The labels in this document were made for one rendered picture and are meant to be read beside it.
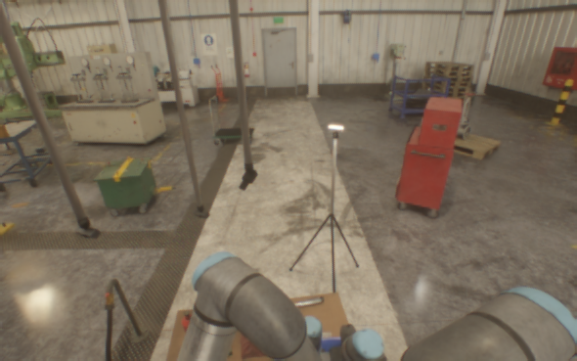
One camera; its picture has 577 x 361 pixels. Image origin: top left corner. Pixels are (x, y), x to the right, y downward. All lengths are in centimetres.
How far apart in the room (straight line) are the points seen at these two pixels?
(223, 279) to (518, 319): 50
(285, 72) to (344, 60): 209
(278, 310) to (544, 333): 41
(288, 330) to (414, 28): 1090
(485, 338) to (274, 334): 35
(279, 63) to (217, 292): 985
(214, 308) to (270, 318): 13
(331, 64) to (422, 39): 319
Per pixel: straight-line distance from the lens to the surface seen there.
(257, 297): 59
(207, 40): 1061
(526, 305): 56
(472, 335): 49
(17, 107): 1262
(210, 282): 65
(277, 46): 1026
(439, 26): 1158
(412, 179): 336
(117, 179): 368
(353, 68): 1066
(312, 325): 120
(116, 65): 694
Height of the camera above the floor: 190
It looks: 27 degrees down
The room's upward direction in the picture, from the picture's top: 2 degrees counter-clockwise
